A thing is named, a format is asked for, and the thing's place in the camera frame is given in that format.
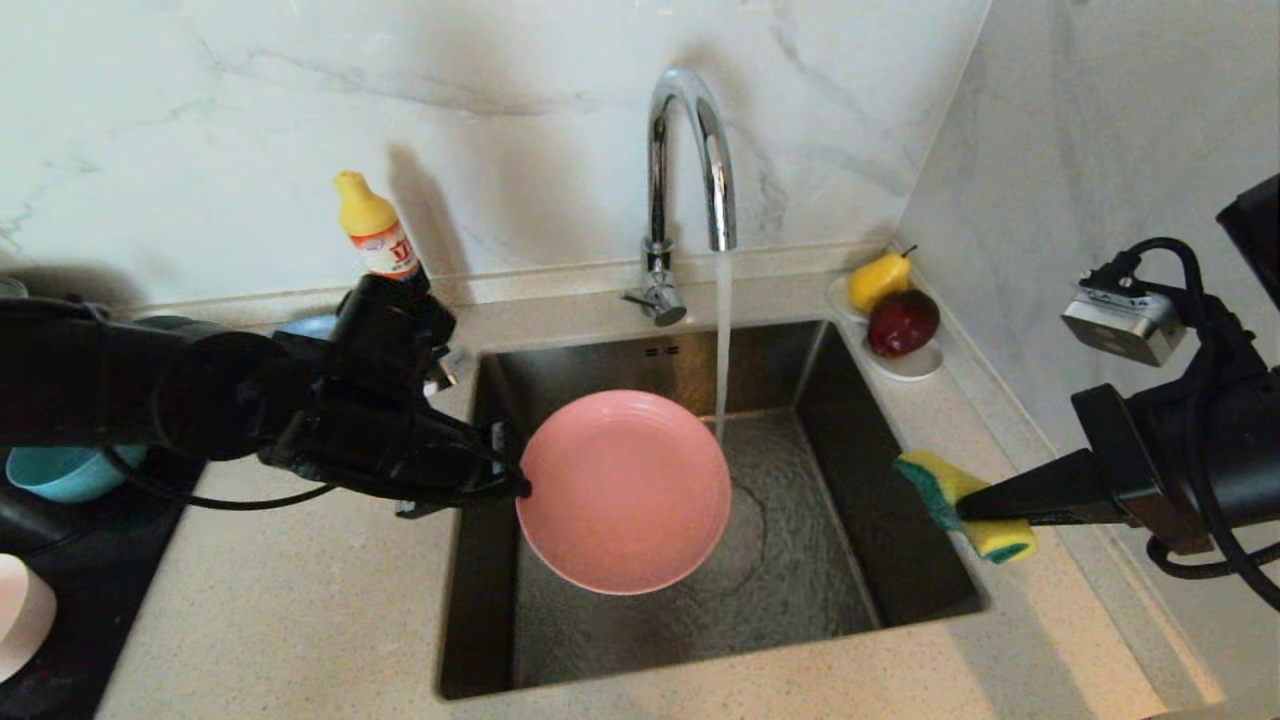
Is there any black induction cooktop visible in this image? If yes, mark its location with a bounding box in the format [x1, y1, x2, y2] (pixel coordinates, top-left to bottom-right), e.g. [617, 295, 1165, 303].
[0, 450, 206, 720]

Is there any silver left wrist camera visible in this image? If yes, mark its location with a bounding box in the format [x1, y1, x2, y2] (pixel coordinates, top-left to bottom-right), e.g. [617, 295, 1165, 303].
[425, 345, 473, 398]

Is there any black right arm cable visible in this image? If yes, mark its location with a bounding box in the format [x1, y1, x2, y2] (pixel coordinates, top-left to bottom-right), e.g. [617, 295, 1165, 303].
[1080, 237, 1280, 613]

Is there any small light pink plate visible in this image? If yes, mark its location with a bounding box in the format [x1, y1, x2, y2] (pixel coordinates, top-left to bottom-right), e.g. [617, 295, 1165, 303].
[0, 553, 57, 685]

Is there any stainless steel sink basin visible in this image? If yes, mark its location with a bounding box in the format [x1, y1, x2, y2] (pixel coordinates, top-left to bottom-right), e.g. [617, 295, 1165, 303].
[436, 320, 991, 701]

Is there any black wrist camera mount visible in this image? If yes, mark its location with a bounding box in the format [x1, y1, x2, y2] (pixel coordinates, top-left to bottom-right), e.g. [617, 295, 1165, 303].
[335, 275, 458, 379]
[1216, 175, 1280, 311]

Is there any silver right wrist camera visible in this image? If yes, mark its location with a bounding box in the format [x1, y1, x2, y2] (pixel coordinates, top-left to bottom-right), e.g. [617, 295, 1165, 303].
[1061, 280, 1187, 368]

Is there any yellow sponge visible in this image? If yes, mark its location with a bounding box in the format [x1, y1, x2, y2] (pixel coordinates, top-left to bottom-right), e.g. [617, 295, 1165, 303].
[893, 450, 1039, 565]

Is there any large pink plate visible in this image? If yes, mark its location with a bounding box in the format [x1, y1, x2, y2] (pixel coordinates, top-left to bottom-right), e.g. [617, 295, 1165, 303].
[516, 390, 733, 597]

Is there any small white fruit dish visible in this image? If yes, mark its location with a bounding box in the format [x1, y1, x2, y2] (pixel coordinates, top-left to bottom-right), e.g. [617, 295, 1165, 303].
[828, 276, 946, 382]

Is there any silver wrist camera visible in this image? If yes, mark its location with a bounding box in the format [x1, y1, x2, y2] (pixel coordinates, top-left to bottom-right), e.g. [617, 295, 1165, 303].
[425, 345, 473, 398]
[1061, 280, 1187, 368]

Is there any chrome gooseneck faucet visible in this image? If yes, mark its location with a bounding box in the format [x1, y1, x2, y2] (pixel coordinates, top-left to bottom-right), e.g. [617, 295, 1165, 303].
[620, 66, 739, 328]

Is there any teal bowl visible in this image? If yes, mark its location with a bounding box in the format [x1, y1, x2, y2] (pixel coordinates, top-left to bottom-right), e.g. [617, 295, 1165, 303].
[5, 445, 151, 504]

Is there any orange yellow dish soap bottle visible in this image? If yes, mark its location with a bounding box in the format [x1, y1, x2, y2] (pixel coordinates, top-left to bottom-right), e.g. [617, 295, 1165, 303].
[335, 170, 429, 291]

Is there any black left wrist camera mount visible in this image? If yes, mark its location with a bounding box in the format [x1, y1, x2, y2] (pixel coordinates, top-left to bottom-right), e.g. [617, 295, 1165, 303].
[335, 275, 458, 379]

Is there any dark red apple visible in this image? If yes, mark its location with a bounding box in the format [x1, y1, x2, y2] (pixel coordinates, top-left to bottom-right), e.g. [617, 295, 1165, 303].
[868, 289, 943, 358]

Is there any yellow pear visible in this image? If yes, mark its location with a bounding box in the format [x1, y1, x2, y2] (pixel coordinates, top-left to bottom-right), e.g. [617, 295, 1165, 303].
[850, 245, 919, 315]

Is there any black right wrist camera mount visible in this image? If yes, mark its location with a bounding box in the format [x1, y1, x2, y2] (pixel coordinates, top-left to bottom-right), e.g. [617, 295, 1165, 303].
[1216, 175, 1280, 311]

